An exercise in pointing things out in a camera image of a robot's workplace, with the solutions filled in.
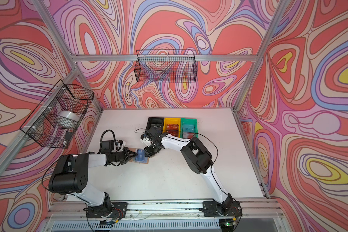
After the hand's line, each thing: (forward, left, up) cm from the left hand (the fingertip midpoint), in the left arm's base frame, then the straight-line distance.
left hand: (137, 153), depth 92 cm
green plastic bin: (+20, -34, 0) cm, 40 cm away
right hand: (-1, -7, -3) cm, 8 cm away
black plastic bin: (+24, -11, +2) cm, 26 cm away
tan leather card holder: (+3, +3, -1) cm, 4 cm away
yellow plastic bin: (+25, -22, +2) cm, 34 cm away
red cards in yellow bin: (+19, -23, 0) cm, 30 cm away
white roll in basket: (+3, +29, +30) cm, 42 cm away
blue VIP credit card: (-2, -2, -1) cm, 4 cm away
